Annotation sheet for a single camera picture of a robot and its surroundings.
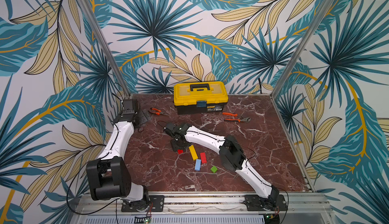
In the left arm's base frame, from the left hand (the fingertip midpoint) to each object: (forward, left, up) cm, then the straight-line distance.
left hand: (140, 120), depth 86 cm
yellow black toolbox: (+19, -34, 0) cm, 39 cm away
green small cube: (-21, -42, -15) cm, 50 cm away
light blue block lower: (-19, -33, -15) cm, 41 cm away
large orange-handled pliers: (+12, -67, -13) cm, 69 cm away
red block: (-11, -22, -15) cm, 29 cm away
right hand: (-8, -21, -15) cm, 27 cm away
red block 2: (-15, -36, -15) cm, 42 cm away
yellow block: (-12, -31, -15) cm, 36 cm away
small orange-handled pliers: (+18, -4, -14) cm, 23 cm away
